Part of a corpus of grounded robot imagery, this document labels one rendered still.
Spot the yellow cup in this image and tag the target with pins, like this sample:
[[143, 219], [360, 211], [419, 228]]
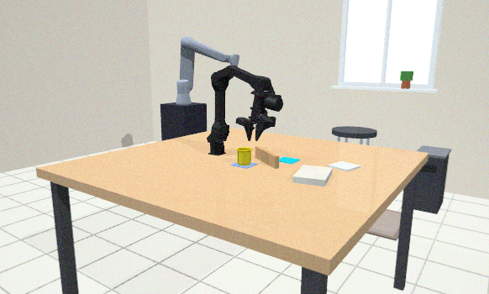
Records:
[[244, 156]]

